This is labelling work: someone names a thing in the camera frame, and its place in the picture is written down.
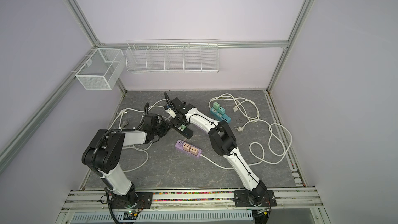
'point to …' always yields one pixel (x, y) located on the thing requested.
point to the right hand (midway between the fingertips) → (177, 120)
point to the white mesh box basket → (100, 72)
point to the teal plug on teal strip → (221, 110)
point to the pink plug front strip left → (186, 146)
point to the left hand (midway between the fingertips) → (174, 125)
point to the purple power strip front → (199, 151)
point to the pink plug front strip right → (194, 150)
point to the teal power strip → (215, 113)
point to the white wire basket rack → (175, 56)
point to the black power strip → (184, 130)
